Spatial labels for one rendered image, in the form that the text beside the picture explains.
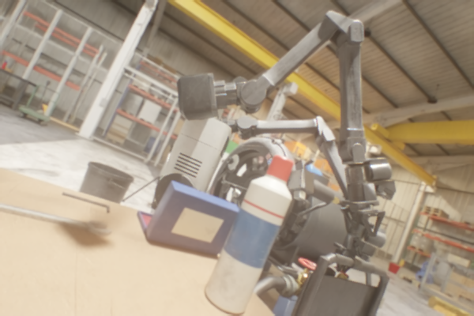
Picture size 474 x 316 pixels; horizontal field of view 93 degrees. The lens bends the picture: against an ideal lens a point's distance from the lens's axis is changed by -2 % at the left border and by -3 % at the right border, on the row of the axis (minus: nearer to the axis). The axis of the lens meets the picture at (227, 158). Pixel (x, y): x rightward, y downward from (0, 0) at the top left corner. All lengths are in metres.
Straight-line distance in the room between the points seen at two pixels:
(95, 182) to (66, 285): 1.39
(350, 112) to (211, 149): 0.47
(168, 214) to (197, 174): 0.43
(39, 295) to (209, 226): 0.30
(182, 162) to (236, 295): 0.60
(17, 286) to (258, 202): 0.27
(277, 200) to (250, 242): 0.07
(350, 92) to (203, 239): 0.62
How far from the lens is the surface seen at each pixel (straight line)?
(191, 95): 0.75
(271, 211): 0.33
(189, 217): 0.46
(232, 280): 0.35
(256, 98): 0.73
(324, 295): 0.80
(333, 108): 11.98
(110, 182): 1.64
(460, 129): 13.59
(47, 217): 0.44
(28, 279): 0.31
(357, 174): 0.80
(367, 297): 1.00
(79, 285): 0.32
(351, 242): 1.05
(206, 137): 0.86
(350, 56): 0.89
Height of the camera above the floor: 0.64
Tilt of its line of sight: 4 degrees up
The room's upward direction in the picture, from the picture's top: 24 degrees clockwise
